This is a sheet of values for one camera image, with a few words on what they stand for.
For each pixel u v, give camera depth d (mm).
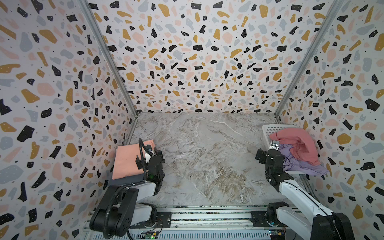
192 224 732
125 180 846
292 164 877
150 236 704
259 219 735
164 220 738
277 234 716
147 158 745
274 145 741
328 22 758
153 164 666
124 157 930
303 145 826
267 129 1032
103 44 816
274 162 639
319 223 427
